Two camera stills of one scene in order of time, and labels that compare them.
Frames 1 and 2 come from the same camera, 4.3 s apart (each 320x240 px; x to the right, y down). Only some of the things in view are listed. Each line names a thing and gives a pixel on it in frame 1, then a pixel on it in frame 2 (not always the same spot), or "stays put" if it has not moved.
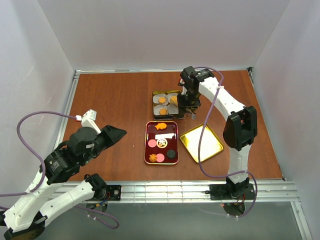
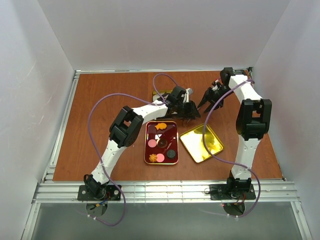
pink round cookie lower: [160, 157] stays put
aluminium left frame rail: [68, 106] stays put
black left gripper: [104, 136] to [187, 109]
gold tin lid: [211, 144] stays put
